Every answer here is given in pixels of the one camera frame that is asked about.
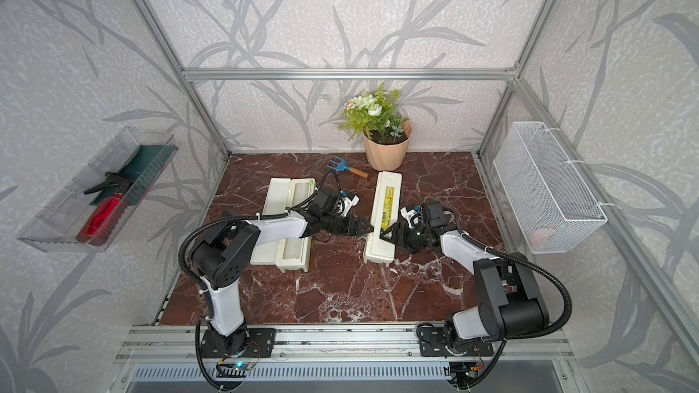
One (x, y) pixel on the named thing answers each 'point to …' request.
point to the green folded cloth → (142, 167)
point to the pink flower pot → (389, 157)
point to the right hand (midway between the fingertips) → (386, 239)
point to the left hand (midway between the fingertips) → (366, 230)
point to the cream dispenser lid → (385, 214)
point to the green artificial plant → (373, 115)
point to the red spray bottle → (106, 213)
